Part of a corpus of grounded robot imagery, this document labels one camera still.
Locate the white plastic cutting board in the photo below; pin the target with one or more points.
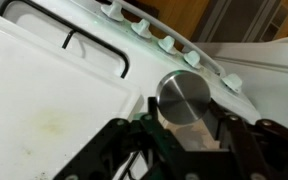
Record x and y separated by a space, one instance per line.
50 116

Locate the black stove grate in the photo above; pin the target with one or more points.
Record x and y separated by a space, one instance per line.
72 31

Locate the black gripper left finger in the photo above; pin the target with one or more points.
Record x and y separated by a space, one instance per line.
100 146

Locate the white stove knob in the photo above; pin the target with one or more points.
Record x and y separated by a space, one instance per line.
167 44
141 28
112 11
233 81
193 59

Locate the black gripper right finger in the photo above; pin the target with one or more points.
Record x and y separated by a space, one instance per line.
250 146

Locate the white gas stove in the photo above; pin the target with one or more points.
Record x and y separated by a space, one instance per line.
140 63

